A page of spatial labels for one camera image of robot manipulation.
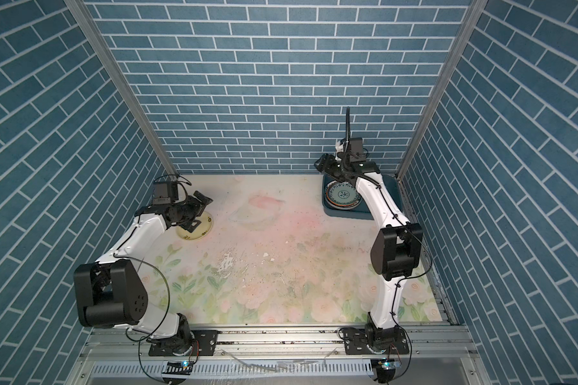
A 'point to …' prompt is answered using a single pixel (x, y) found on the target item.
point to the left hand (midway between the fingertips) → (215, 205)
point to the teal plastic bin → (361, 212)
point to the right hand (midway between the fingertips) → (324, 167)
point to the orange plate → (339, 206)
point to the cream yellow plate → (201, 232)
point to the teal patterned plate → (343, 194)
